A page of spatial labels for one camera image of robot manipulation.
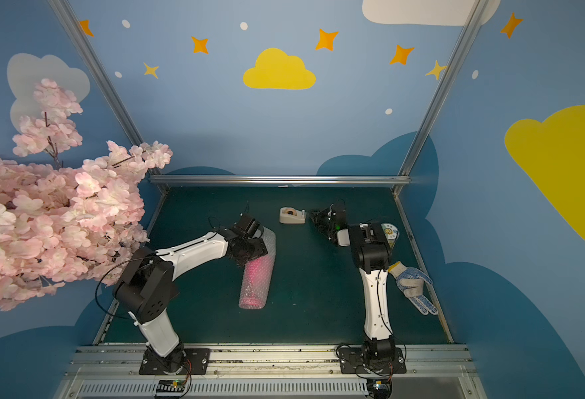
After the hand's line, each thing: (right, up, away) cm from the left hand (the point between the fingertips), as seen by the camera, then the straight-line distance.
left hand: (262, 251), depth 93 cm
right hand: (+20, +17, +16) cm, 31 cm away
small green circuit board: (-25, -37, -20) cm, 49 cm away
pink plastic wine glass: (0, -8, -10) cm, 13 cm away
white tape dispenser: (+10, +13, +15) cm, 22 cm away
